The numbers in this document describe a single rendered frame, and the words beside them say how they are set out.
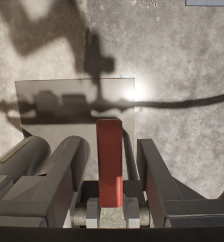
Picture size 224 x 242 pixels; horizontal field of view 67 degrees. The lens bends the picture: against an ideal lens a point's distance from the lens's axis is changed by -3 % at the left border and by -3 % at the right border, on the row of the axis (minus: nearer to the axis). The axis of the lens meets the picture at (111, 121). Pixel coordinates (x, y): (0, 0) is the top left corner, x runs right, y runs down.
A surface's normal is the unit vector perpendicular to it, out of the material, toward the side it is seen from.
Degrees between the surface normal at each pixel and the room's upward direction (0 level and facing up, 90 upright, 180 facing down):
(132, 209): 60
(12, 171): 90
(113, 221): 0
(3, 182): 90
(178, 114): 0
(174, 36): 0
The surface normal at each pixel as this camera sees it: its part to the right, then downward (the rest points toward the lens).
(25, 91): -0.02, 0.29
